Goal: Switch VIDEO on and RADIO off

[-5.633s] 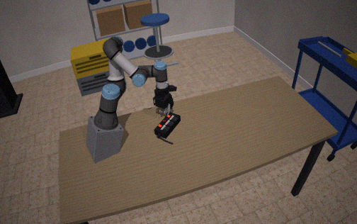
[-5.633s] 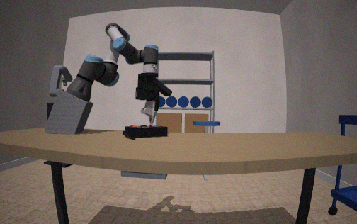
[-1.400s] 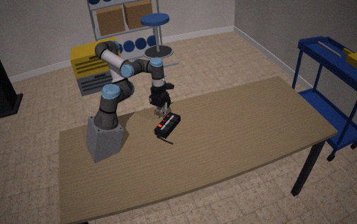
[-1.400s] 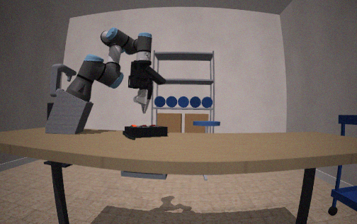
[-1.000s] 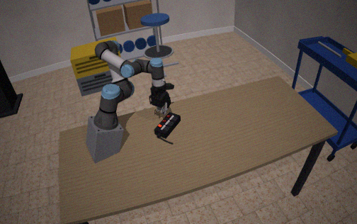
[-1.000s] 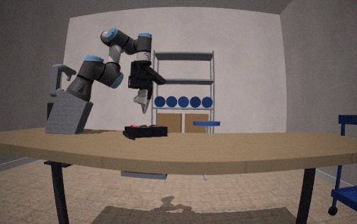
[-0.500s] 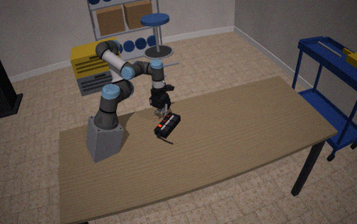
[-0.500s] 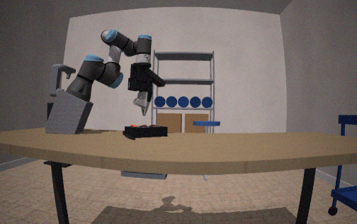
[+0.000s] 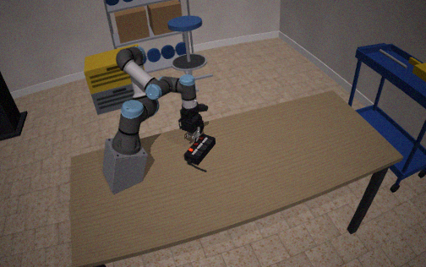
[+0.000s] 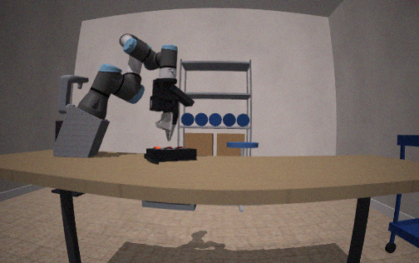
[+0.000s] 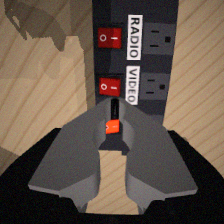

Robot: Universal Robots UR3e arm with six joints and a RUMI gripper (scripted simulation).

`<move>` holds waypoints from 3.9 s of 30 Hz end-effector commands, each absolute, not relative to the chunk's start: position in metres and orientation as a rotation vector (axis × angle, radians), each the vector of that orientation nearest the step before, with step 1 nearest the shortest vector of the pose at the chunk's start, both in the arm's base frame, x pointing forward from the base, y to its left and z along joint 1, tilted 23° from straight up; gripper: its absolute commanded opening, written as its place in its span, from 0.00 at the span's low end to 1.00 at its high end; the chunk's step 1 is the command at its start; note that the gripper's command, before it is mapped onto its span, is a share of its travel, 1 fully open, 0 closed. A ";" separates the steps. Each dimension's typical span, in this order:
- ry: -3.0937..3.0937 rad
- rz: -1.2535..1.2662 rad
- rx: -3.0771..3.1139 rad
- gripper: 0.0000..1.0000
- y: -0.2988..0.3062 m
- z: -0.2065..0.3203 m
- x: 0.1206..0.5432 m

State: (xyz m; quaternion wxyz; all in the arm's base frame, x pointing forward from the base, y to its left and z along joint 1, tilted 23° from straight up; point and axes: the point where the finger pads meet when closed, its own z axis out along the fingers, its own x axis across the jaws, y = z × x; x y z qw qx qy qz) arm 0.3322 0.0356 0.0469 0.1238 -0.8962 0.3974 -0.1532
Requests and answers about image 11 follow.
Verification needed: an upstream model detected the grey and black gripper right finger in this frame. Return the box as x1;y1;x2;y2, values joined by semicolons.
115;97;224;224

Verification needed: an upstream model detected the black power strip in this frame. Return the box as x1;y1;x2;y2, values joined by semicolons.
92;0;179;156

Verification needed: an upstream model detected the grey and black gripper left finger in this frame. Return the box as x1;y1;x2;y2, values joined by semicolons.
0;97;115;224

